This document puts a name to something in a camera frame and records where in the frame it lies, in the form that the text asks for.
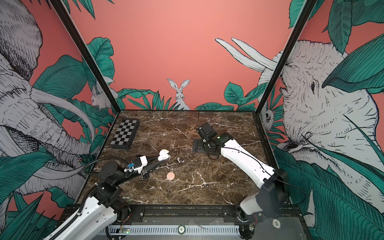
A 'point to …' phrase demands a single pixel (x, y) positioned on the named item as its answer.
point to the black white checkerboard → (125, 134)
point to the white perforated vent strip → (173, 229)
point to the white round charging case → (163, 155)
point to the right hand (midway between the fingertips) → (199, 147)
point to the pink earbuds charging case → (170, 176)
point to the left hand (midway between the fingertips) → (161, 157)
